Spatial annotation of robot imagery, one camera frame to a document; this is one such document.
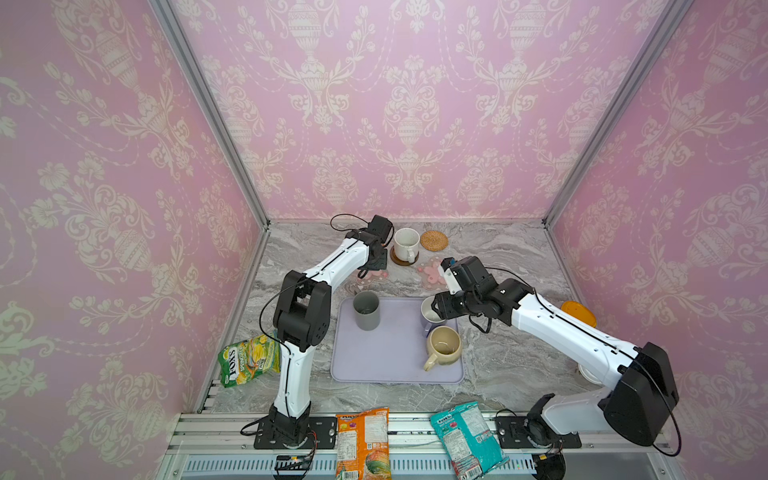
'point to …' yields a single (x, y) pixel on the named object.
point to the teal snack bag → (468, 440)
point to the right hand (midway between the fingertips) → (440, 303)
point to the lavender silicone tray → (394, 352)
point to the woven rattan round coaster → (434, 240)
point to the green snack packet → (249, 359)
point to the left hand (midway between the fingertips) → (374, 262)
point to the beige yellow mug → (443, 346)
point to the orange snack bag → (362, 450)
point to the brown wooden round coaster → (401, 262)
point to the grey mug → (366, 309)
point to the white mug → (406, 243)
